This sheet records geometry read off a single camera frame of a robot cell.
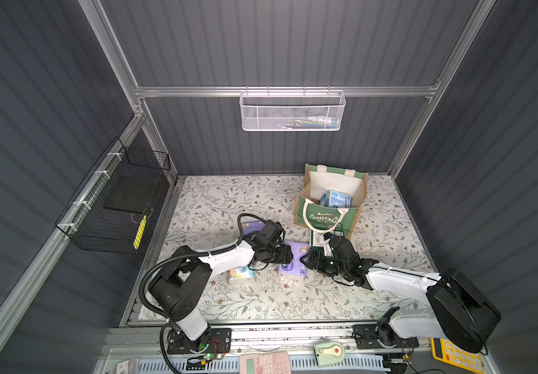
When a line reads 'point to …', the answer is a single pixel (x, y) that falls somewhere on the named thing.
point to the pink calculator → (272, 363)
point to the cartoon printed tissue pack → (243, 272)
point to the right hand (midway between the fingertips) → (307, 261)
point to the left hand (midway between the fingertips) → (291, 260)
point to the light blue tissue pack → (337, 199)
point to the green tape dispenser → (329, 354)
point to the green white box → (316, 241)
